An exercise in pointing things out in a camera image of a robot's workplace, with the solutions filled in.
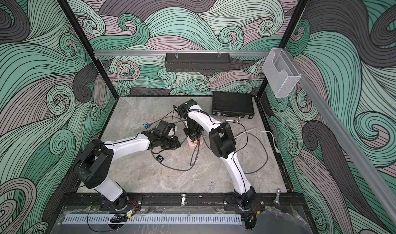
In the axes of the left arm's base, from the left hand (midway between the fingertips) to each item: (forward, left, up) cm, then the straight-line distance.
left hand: (181, 143), depth 87 cm
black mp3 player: (-7, +12, -6) cm, 15 cm away
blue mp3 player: (+17, +26, -6) cm, 31 cm away
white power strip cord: (+1, -60, -9) cm, 61 cm away
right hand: (+2, -7, 0) cm, 8 cm away
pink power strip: (-3, -11, +8) cm, 14 cm away
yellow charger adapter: (0, -8, +2) cm, 9 cm away
